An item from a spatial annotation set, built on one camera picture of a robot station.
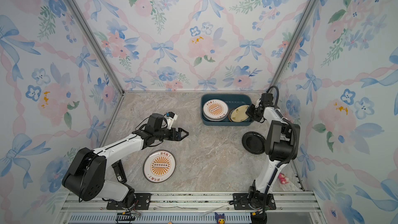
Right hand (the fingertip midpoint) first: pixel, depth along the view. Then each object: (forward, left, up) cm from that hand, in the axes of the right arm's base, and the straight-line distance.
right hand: (248, 111), depth 99 cm
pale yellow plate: (+2, +5, -5) cm, 8 cm away
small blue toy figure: (-56, +21, -5) cm, 60 cm away
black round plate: (-18, -1, -7) cm, 20 cm away
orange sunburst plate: (+5, +21, -4) cm, 22 cm away
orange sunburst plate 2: (-33, +53, -7) cm, 63 cm away
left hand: (-18, +39, +4) cm, 44 cm away
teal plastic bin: (+15, +8, -6) cm, 18 cm away
